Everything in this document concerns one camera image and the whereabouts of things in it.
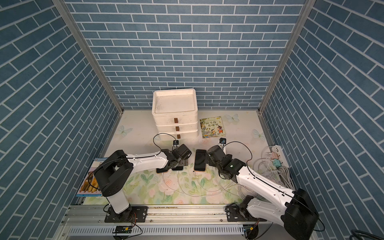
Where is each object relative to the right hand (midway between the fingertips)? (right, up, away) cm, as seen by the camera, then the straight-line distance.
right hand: (214, 156), depth 83 cm
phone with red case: (-8, -7, +8) cm, 14 cm away
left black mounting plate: (-38, -27, -10) cm, 48 cm away
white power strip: (+43, +1, +13) cm, 45 cm away
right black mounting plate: (+9, -26, -11) cm, 30 cm away
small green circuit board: (-46, -34, -11) cm, 58 cm away
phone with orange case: (-30, -9, +3) cm, 32 cm away
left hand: (-18, -5, +9) cm, 21 cm away
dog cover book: (-69, -17, -1) cm, 71 cm away
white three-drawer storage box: (-22, +24, +1) cm, 32 cm away
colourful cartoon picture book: (+1, +15, +26) cm, 30 cm away
